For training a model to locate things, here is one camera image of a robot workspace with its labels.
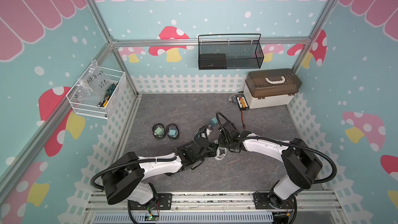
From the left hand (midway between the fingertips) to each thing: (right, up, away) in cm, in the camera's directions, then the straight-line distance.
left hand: (219, 148), depth 82 cm
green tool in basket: (-54, +29, -8) cm, 62 cm away
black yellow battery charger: (+20, +26, +31) cm, 45 cm away
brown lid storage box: (+34, +34, +14) cm, 50 cm away
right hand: (+1, +2, +8) cm, 9 cm away
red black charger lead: (+19, +10, +20) cm, 30 cm away
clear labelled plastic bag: (-62, +32, -8) cm, 70 cm away
